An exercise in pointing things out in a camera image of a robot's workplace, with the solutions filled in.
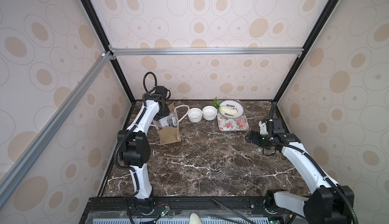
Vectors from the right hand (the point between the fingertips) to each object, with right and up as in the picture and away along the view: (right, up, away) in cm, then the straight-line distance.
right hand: (257, 139), depth 84 cm
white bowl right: (-24, +15, +28) cm, 40 cm away
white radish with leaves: (-14, +17, +26) cm, 34 cm away
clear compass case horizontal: (-53, +9, +8) cm, 55 cm away
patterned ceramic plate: (-6, +22, +33) cm, 40 cm away
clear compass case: (-49, +11, +11) cm, 51 cm away
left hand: (-52, +15, +7) cm, 54 cm away
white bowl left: (-35, +14, +26) cm, 46 cm away
